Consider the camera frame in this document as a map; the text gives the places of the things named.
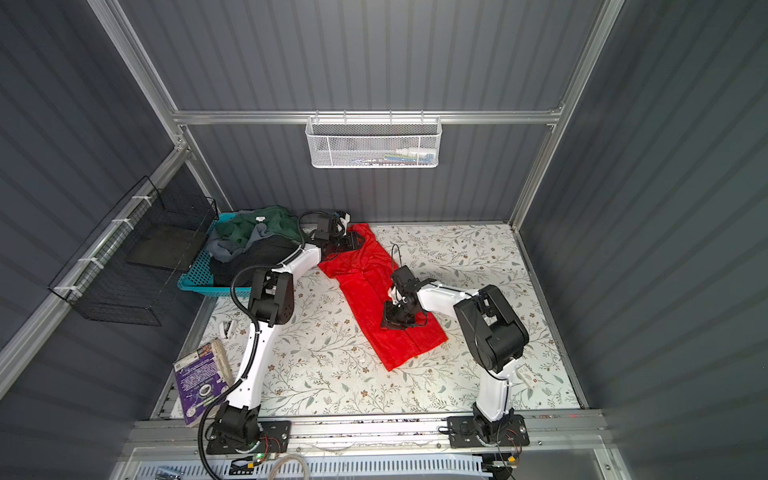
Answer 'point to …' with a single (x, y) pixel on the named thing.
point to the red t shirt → (364, 277)
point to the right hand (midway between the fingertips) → (386, 326)
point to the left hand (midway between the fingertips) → (360, 238)
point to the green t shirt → (275, 220)
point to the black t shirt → (264, 251)
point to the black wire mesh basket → (124, 269)
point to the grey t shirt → (223, 251)
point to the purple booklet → (202, 377)
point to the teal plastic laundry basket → (199, 278)
